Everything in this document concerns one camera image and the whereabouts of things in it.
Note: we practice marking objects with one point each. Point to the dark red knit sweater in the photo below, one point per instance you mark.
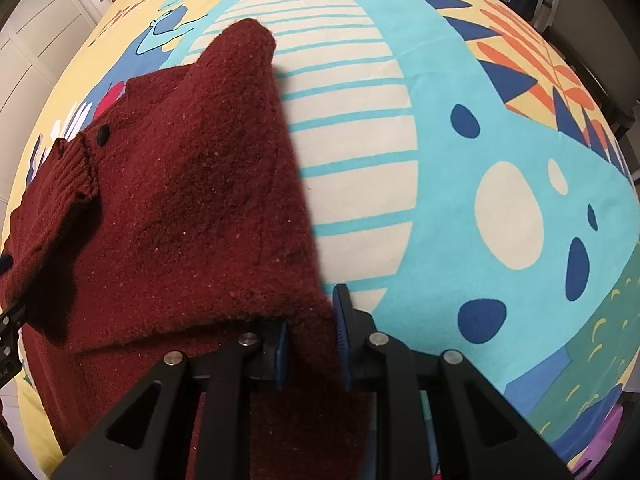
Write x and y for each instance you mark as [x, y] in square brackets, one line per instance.
[171, 219]

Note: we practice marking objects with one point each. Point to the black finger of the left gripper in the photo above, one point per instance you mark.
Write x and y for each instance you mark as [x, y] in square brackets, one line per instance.
[12, 321]

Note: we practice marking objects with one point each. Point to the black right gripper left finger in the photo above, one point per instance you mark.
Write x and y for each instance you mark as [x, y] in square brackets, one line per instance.
[186, 418]

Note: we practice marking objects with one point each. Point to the dinosaur print bed cover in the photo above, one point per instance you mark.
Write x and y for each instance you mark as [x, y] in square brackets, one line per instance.
[457, 175]

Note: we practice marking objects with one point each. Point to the grey upholstered chair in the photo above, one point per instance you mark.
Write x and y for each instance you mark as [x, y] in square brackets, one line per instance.
[591, 39]

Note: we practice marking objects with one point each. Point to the white wardrobe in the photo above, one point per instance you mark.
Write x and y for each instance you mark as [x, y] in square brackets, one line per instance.
[37, 42]

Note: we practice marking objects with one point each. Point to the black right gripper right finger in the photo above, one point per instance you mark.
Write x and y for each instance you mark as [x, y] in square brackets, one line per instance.
[435, 416]

